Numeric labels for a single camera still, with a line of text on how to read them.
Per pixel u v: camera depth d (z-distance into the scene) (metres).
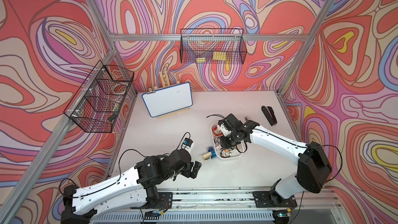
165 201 0.72
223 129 0.77
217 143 0.76
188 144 0.62
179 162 0.50
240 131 0.60
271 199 0.67
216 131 0.94
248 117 1.02
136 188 0.46
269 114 1.04
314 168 0.43
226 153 0.85
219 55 0.90
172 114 1.05
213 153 0.82
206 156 0.85
